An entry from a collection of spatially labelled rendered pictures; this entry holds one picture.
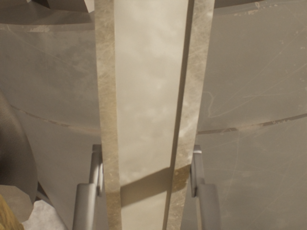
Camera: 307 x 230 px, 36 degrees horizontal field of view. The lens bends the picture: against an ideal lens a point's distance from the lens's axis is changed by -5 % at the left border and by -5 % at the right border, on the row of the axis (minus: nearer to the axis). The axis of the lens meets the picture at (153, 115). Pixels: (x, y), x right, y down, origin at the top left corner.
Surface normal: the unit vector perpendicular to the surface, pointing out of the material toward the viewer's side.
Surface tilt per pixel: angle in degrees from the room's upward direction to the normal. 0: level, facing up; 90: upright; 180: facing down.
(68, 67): 74
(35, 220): 0
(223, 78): 55
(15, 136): 60
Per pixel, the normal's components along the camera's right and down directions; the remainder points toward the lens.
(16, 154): 0.20, -0.84
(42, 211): 0.75, 0.28
